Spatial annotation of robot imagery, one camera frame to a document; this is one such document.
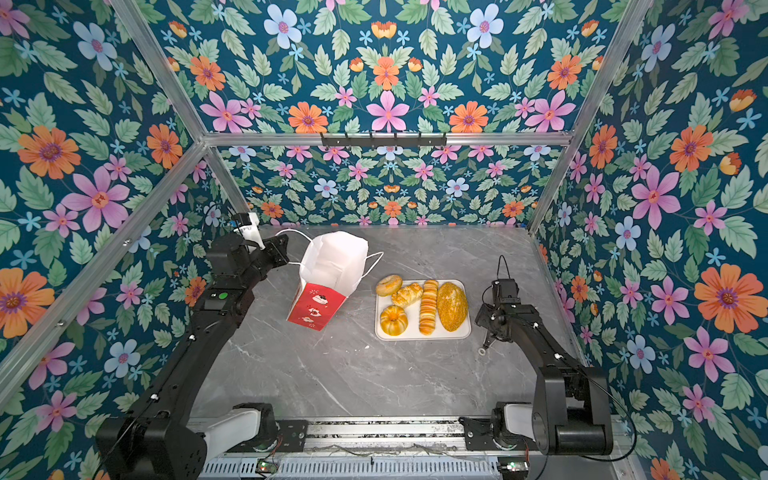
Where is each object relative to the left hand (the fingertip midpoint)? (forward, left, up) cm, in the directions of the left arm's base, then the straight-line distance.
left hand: (288, 227), depth 73 cm
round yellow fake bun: (-8, -43, -29) cm, 53 cm away
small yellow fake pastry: (-3, -29, -30) cm, 42 cm away
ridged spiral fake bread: (-7, -36, -32) cm, 49 cm away
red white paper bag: (+8, -5, -26) cm, 28 cm away
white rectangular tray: (-7, -33, -34) cm, 47 cm away
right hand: (-14, -54, -30) cm, 63 cm away
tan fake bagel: (0, -24, -28) cm, 37 cm away
